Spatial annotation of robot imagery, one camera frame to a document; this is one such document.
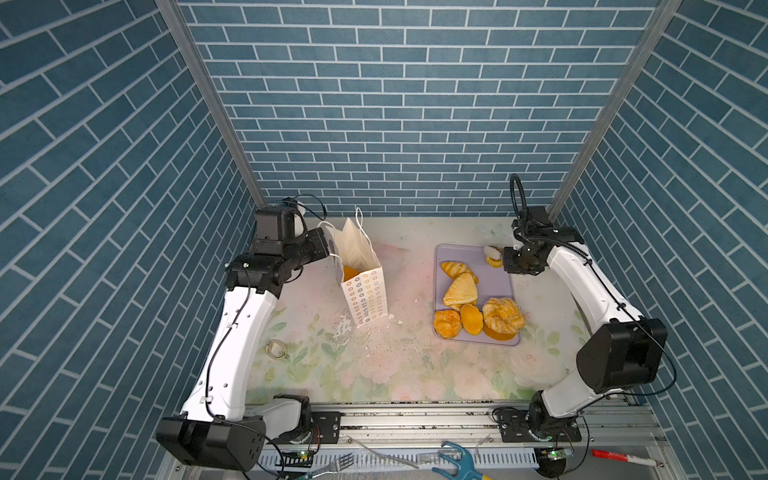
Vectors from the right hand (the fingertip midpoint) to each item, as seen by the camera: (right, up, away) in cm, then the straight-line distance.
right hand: (508, 261), depth 86 cm
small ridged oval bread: (-1, -1, +10) cm, 10 cm away
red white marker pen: (+22, -45, -16) cm, 53 cm away
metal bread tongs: (-1, +2, +10) cm, 10 cm away
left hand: (-49, +7, -14) cm, 51 cm away
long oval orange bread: (-44, -2, -12) cm, 46 cm away
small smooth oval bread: (-10, -17, +2) cm, 20 cm away
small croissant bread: (-13, -3, +16) cm, 21 cm away
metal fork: (-45, -47, -16) cm, 67 cm away
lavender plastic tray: (0, -8, +14) cm, 16 cm away
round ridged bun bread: (-18, -18, +2) cm, 26 cm away
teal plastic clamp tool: (-16, -47, -18) cm, 53 cm away
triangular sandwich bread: (-12, -10, +6) cm, 17 cm away
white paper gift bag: (-41, -7, -8) cm, 42 cm away
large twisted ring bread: (-1, -17, +2) cm, 17 cm away
